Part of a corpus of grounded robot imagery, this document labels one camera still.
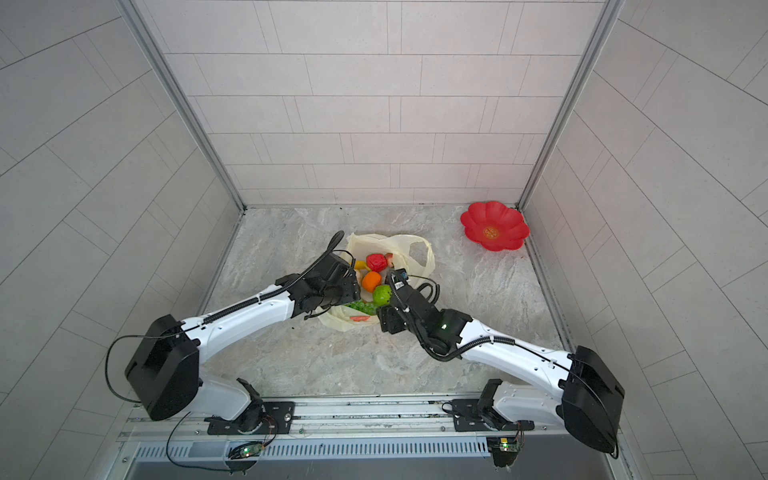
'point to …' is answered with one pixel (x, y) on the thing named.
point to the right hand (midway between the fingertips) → (388, 309)
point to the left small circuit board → (245, 450)
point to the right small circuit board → (504, 449)
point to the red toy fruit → (377, 262)
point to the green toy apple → (382, 294)
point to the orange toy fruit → (371, 280)
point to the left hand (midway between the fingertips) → (358, 289)
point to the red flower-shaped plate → (494, 225)
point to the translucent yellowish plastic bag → (411, 254)
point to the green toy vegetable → (367, 307)
